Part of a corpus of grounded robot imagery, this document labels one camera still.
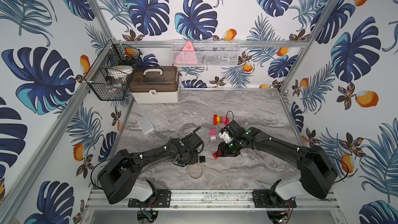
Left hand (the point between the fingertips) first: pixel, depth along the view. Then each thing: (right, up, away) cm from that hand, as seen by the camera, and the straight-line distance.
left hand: (194, 159), depth 83 cm
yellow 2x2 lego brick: (+15, +20, +18) cm, 31 cm away
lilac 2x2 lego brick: (+11, +11, +11) cm, 19 cm away
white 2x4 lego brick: (+11, +9, +11) cm, 18 cm away
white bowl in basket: (-38, +47, -3) cm, 60 cm away
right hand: (+13, +3, -2) cm, 14 cm away
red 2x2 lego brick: (+11, +1, +4) cm, 12 cm away
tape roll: (+1, -6, 0) cm, 7 cm away
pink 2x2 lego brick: (+18, +20, +17) cm, 32 cm away
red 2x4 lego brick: (+13, +20, +18) cm, 30 cm away
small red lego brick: (+21, +18, +18) cm, 33 cm away
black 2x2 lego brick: (+4, -1, +3) cm, 5 cm away
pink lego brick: (+11, +13, +9) cm, 19 cm away
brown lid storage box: (-27, +43, +19) cm, 54 cm away
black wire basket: (-45, +45, -1) cm, 64 cm away
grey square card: (-32, +16, +17) cm, 40 cm away
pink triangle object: (-4, +58, +6) cm, 58 cm away
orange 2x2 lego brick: (+17, +19, +17) cm, 30 cm away
